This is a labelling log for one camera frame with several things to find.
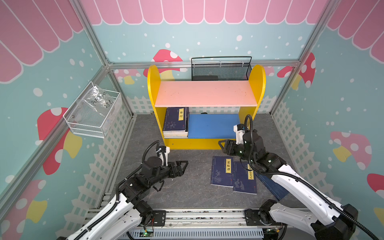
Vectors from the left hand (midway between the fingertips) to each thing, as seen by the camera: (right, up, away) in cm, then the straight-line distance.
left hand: (181, 166), depth 73 cm
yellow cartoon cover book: (-5, +14, +14) cm, 21 cm away
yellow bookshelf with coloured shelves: (+8, +30, +52) cm, 60 cm away
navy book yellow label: (-5, +24, +16) cm, 29 cm away
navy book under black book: (+36, -11, +14) cm, 40 cm away
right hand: (+20, +12, 0) cm, 23 cm away
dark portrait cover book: (-5, +16, +12) cm, 21 cm away
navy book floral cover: (+23, -8, +17) cm, 29 cm away
